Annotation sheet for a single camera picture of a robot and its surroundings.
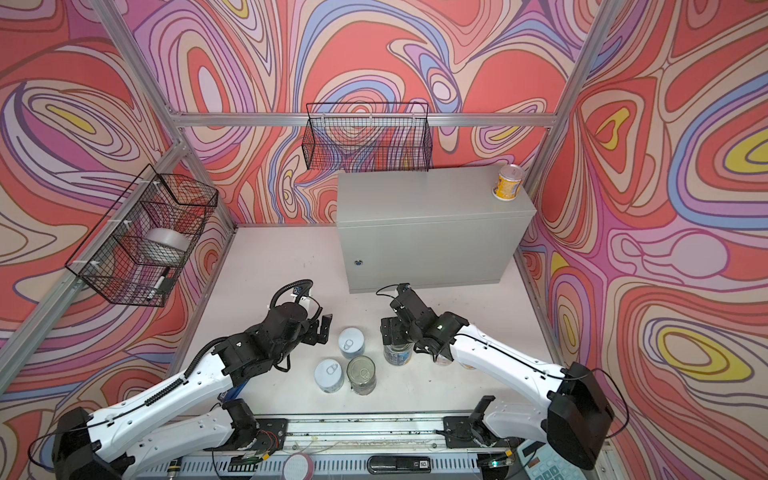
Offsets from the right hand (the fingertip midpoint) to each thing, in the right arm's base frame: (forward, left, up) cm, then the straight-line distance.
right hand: (398, 333), depth 81 cm
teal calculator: (-30, -32, -8) cm, 44 cm away
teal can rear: (0, +13, -4) cm, 14 cm away
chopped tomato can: (-11, +10, +1) cm, 15 cm away
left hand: (+4, +20, +7) cm, 22 cm away
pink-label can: (-6, -12, -7) cm, 15 cm away
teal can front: (-9, +19, -5) cm, 21 cm away
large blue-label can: (-6, 0, -1) cm, 6 cm away
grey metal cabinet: (+38, -5, +1) cm, 39 cm away
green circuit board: (-27, +39, -11) cm, 49 cm away
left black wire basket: (+15, +65, +21) cm, 70 cm away
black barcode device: (-29, +1, -4) cm, 29 cm away
